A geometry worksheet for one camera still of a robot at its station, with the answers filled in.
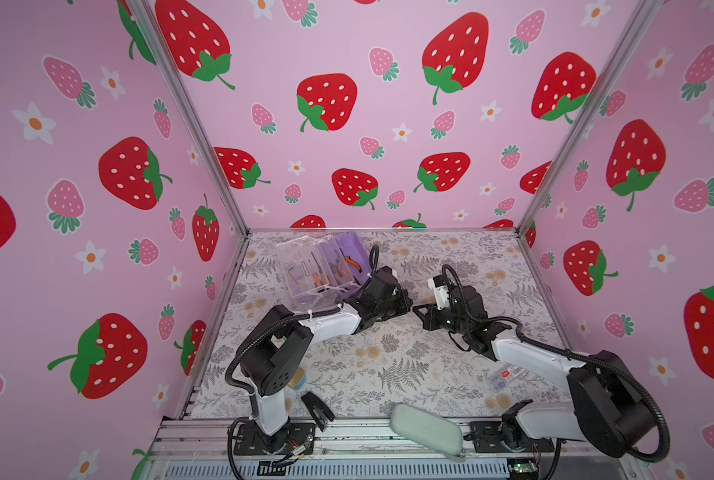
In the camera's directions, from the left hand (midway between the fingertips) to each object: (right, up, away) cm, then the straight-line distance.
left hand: (417, 301), depth 87 cm
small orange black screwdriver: (-32, +6, +8) cm, 33 cm away
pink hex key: (-39, +7, +7) cm, 41 cm away
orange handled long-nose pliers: (-22, +12, +22) cm, 34 cm away
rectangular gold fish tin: (-34, -20, -8) cm, 40 cm away
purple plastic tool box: (-32, +8, +19) cm, 38 cm away
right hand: (-2, -2, -2) cm, 3 cm away
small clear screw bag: (+26, -20, -4) cm, 33 cm away
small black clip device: (-28, -28, -9) cm, 41 cm away
